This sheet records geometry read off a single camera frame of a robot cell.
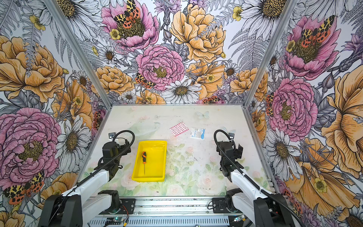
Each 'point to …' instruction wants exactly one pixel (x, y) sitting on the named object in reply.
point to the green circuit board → (115, 220)
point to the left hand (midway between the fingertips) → (119, 146)
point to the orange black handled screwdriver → (144, 157)
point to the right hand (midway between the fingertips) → (230, 147)
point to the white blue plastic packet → (198, 133)
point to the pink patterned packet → (179, 129)
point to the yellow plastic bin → (155, 166)
